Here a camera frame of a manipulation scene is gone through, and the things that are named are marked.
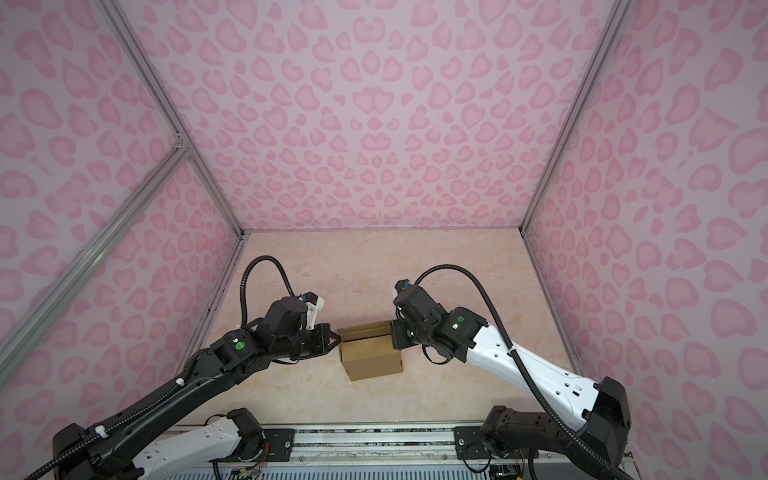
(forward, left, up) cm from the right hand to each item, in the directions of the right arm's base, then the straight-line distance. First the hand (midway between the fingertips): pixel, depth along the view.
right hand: (393, 331), depth 73 cm
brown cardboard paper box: (-4, +6, -4) cm, 8 cm away
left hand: (-2, +12, 0) cm, 12 cm away
